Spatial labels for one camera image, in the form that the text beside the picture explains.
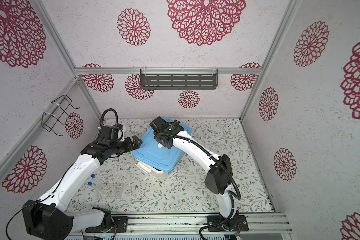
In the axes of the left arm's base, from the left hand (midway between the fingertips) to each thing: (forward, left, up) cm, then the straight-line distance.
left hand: (135, 146), depth 80 cm
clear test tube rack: (-17, +14, -20) cm, 30 cm away
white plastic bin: (-14, -12, -6) cm, 19 cm away
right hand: (+5, -12, +1) cm, 13 cm away
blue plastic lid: (-5, -11, 0) cm, 12 cm away
